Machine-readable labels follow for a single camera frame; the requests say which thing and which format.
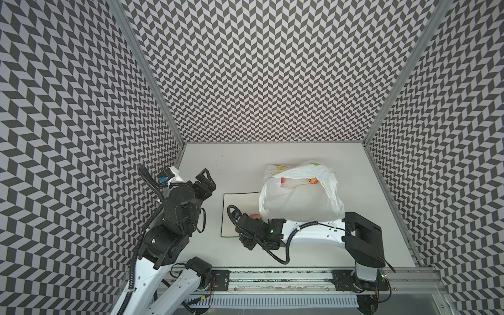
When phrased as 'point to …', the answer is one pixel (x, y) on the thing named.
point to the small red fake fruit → (283, 180)
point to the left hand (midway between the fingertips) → (202, 176)
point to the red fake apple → (314, 180)
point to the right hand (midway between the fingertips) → (246, 236)
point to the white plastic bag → (306, 191)
